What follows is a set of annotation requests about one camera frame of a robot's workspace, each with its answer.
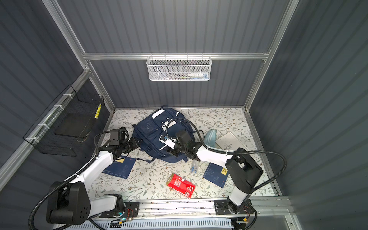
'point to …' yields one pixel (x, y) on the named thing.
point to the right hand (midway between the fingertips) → (168, 144)
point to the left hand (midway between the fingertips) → (139, 141)
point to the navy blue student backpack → (156, 132)
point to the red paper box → (181, 185)
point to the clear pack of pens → (194, 167)
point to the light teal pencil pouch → (210, 138)
